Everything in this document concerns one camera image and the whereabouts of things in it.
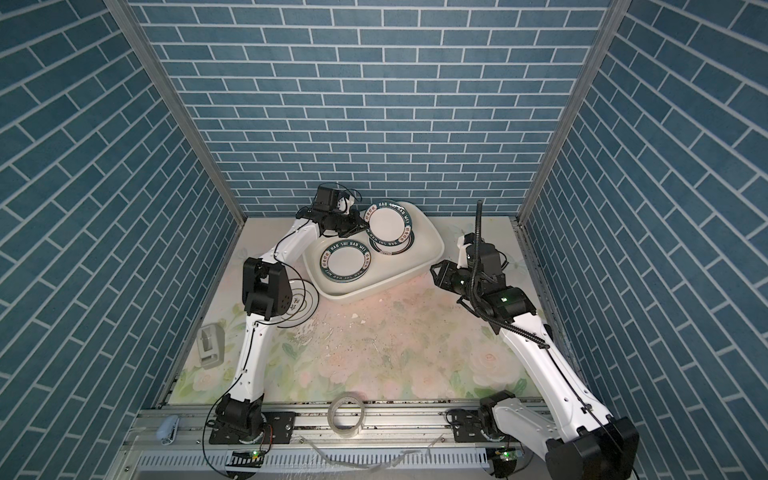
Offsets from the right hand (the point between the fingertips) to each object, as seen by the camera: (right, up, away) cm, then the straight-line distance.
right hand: (433, 265), depth 76 cm
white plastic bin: (-13, -5, +31) cm, 34 cm away
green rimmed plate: (-28, -1, +30) cm, 41 cm away
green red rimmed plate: (-11, +4, +31) cm, 33 cm away
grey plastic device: (-63, -24, +9) cm, 68 cm away
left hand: (-19, +13, +26) cm, 34 cm away
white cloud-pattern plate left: (-39, -13, +20) cm, 46 cm away
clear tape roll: (-26, -38, -3) cm, 46 cm away
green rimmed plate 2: (-12, +13, +30) cm, 35 cm away
